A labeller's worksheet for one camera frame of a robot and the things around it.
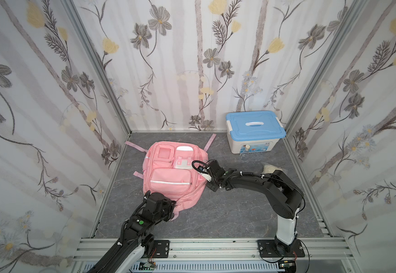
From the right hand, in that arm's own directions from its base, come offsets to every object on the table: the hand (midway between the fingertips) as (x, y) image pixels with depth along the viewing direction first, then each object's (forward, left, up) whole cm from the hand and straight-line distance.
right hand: (212, 175), depth 94 cm
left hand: (-15, +17, +3) cm, 23 cm away
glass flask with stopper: (+16, -20, -1) cm, 26 cm away
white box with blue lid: (+25, -28, +13) cm, 39 cm away
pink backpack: (+3, +26, +1) cm, 26 cm away
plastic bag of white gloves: (+6, -34, -1) cm, 35 cm away
